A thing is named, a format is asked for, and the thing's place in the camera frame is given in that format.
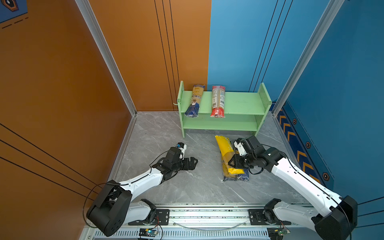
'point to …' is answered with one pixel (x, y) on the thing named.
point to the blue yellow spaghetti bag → (193, 108)
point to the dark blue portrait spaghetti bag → (226, 178)
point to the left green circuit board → (147, 232)
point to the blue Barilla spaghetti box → (244, 177)
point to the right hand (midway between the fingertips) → (230, 163)
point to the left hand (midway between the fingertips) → (192, 159)
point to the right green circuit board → (276, 233)
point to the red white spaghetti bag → (218, 101)
